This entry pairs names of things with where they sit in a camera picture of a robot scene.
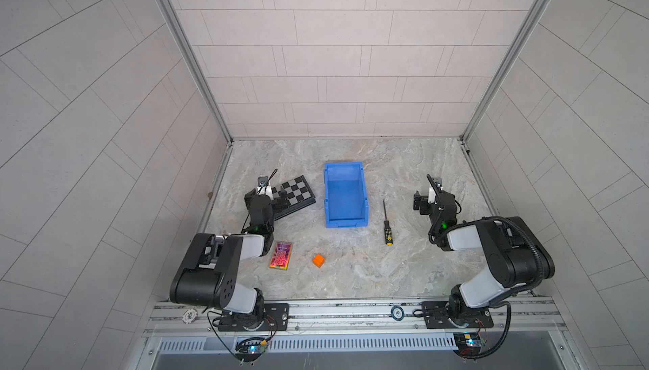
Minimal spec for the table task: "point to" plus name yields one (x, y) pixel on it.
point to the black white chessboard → (298, 193)
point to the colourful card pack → (280, 255)
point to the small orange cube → (318, 260)
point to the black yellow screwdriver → (388, 231)
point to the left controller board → (250, 349)
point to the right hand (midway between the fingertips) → (428, 189)
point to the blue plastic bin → (346, 200)
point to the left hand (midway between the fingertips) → (272, 184)
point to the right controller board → (469, 345)
